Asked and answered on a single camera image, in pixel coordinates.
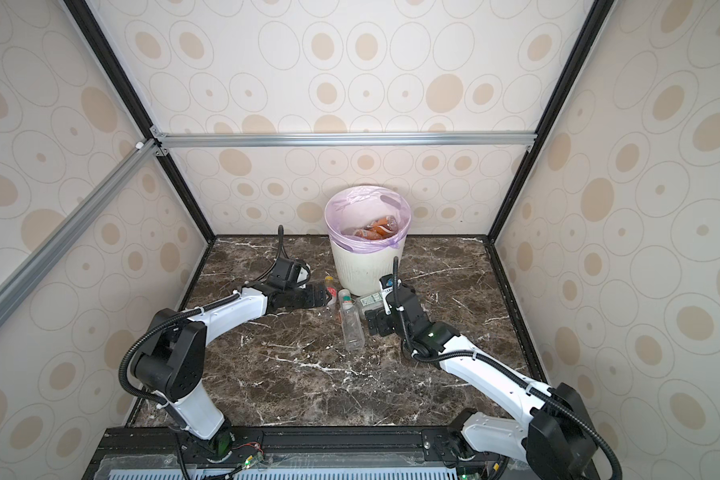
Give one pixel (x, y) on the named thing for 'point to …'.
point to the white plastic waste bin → (359, 274)
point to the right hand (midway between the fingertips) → (383, 306)
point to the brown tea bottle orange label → (379, 228)
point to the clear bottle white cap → (352, 324)
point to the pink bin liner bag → (347, 209)
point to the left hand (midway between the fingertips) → (328, 293)
